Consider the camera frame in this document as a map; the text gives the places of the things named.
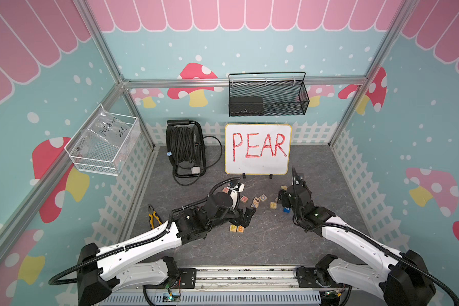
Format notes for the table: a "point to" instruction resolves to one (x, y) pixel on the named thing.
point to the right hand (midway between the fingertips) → (287, 190)
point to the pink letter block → (244, 199)
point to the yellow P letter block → (233, 228)
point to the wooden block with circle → (263, 197)
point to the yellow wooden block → (273, 205)
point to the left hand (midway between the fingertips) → (244, 208)
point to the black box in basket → (246, 106)
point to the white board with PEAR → (257, 149)
